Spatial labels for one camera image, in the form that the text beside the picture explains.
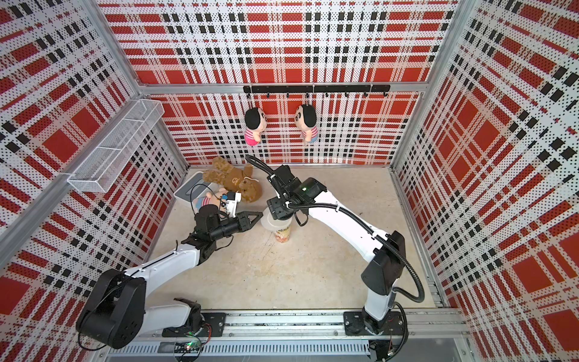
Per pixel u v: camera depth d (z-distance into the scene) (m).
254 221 0.78
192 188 1.06
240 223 0.73
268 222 0.81
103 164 0.72
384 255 0.43
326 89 0.90
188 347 0.69
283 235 0.86
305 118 0.91
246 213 0.75
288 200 0.52
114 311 0.41
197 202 1.00
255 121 0.95
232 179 1.05
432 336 0.73
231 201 0.76
